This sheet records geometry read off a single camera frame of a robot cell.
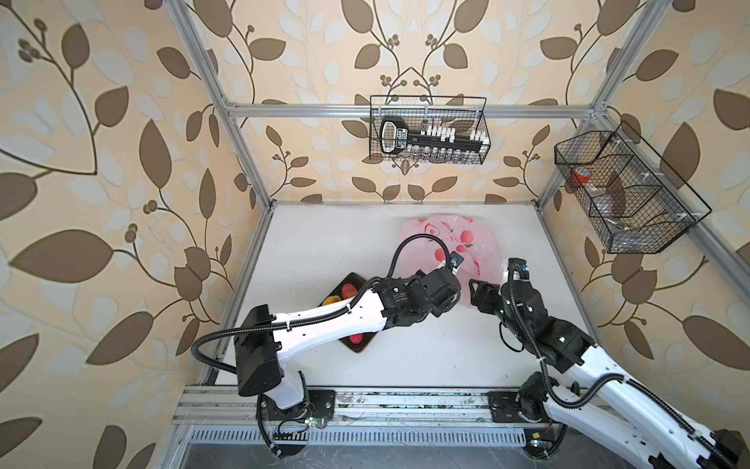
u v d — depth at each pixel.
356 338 0.83
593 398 0.45
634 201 0.73
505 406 0.73
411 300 0.51
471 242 0.96
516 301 0.53
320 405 0.74
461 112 0.91
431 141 0.84
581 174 0.88
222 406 0.76
